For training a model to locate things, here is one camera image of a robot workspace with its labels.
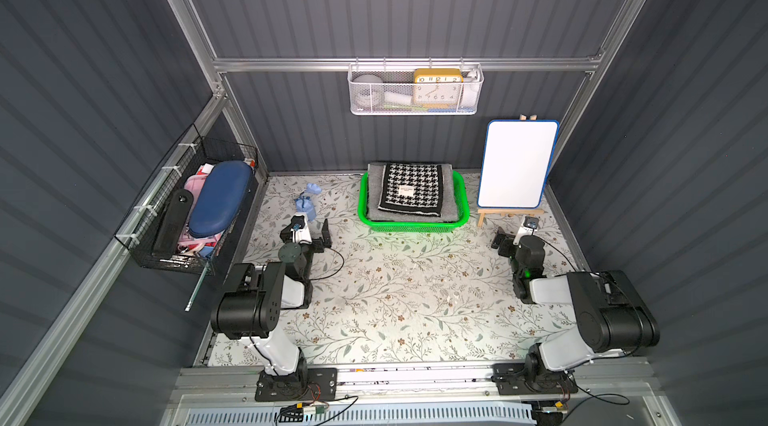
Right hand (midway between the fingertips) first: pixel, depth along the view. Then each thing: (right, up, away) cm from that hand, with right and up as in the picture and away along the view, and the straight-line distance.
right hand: (523, 231), depth 92 cm
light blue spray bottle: (-71, +8, +8) cm, 72 cm away
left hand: (-65, +4, -3) cm, 66 cm away
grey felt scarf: (-22, +10, +6) cm, 25 cm away
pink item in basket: (-85, +1, -29) cm, 90 cm away
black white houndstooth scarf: (-34, +14, +4) cm, 36 cm away
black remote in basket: (-89, +5, -28) cm, 93 cm away
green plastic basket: (-18, +6, +6) cm, 20 cm away
